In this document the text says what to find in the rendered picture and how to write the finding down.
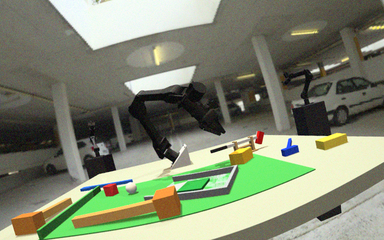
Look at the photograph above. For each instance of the red cube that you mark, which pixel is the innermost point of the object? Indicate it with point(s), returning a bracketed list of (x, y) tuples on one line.
[(110, 189)]

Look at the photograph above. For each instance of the yellow rectangular block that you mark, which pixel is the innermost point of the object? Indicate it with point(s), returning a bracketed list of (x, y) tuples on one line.
[(331, 141)]

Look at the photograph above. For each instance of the white ball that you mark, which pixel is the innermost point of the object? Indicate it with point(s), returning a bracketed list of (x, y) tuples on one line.
[(131, 188)]

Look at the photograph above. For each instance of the yellow cube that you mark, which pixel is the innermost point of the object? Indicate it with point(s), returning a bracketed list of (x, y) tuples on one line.
[(241, 156)]

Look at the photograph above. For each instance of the green flat mat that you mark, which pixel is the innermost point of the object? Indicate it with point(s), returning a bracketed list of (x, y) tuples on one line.
[(259, 174)]

